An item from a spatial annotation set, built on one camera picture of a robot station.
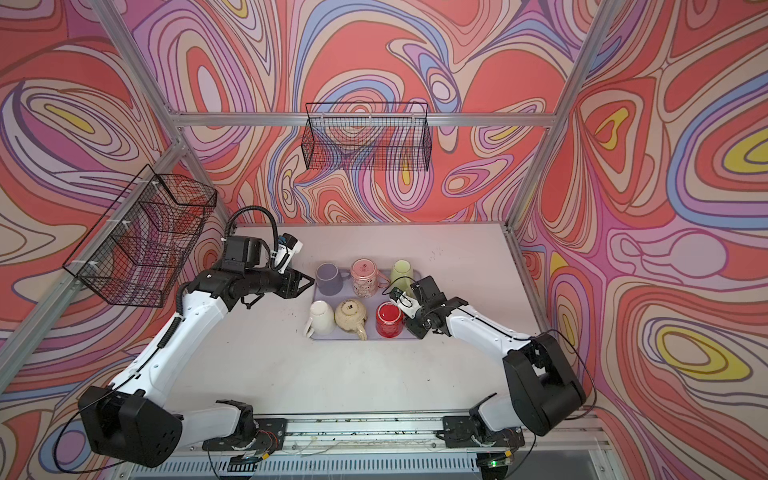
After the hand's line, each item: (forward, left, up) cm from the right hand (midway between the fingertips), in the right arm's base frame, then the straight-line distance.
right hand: (417, 323), depth 89 cm
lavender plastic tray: (+8, +14, 0) cm, 16 cm away
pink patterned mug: (+12, +15, +8) cm, 21 cm away
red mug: (-1, +9, +6) cm, 10 cm away
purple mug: (+14, +27, +6) cm, 31 cm away
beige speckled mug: (+1, +20, +5) cm, 21 cm away
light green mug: (+6, +5, +16) cm, 18 cm away
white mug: (-1, +28, +5) cm, 29 cm away
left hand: (+5, +30, +19) cm, 36 cm away
